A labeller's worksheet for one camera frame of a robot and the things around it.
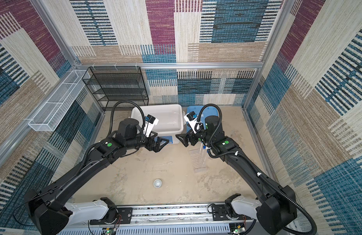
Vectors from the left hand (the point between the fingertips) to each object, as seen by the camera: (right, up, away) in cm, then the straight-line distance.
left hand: (162, 136), depth 71 cm
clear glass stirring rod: (-3, -22, +18) cm, 29 cm away
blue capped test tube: (+21, -8, +10) cm, 25 cm away
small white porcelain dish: (-4, -28, +12) cm, 30 cm away
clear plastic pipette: (-3, -20, +20) cm, 28 cm away
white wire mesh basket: (-55, +9, 0) cm, 56 cm away
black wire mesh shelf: (-38, +32, +37) cm, 62 cm away
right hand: (+10, +2, +3) cm, 11 cm away
